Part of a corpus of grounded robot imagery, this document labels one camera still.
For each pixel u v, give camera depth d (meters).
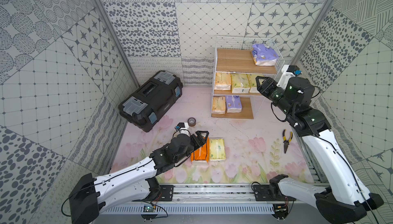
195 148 0.66
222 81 0.84
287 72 0.53
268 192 0.73
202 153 0.80
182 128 0.70
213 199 0.73
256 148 0.90
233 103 1.01
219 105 1.03
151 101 0.91
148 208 0.72
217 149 0.84
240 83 0.81
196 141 0.66
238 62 0.74
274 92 0.53
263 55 0.74
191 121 1.00
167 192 0.74
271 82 0.53
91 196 0.41
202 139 0.66
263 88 0.54
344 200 0.37
